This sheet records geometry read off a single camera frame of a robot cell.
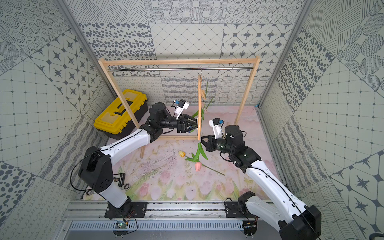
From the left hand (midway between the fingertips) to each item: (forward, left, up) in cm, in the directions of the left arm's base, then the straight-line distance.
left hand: (198, 121), depth 69 cm
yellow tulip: (-1, +10, -32) cm, 33 cm away
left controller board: (-38, +38, -35) cm, 63 cm away
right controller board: (-37, -26, -36) cm, 58 cm away
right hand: (-5, -1, -8) cm, 10 cm away
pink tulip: (-12, +1, -14) cm, 19 cm away
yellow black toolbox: (+11, +50, -14) cm, 53 cm away
